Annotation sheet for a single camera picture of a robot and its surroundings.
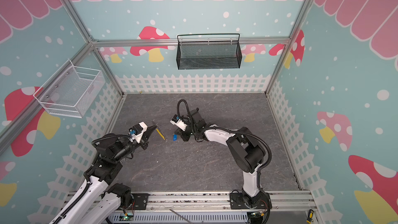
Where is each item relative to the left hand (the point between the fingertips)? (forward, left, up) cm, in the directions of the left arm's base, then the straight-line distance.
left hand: (155, 128), depth 72 cm
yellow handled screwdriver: (-30, -72, -24) cm, 82 cm away
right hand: (+8, -6, -15) cm, 18 cm away
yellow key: (0, -1, -6) cm, 6 cm away
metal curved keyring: (+1, 0, +3) cm, 3 cm away
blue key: (+5, -6, -19) cm, 20 cm away
